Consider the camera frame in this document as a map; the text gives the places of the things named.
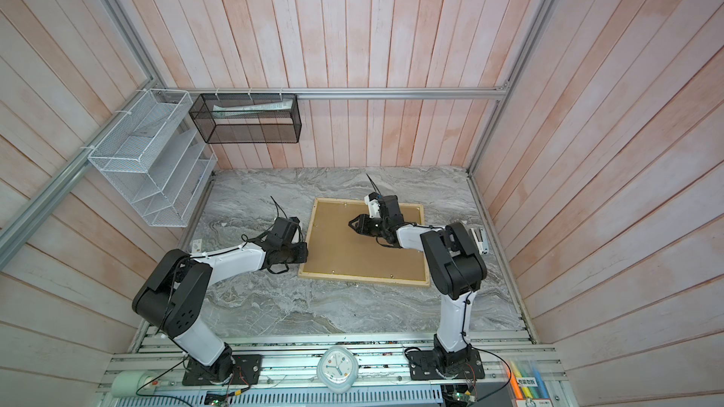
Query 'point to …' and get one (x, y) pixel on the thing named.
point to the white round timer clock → (337, 368)
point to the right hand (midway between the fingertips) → (352, 223)
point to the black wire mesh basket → (247, 118)
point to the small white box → (197, 245)
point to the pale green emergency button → (126, 382)
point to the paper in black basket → (226, 109)
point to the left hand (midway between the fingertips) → (306, 257)
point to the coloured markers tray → (527, 385)
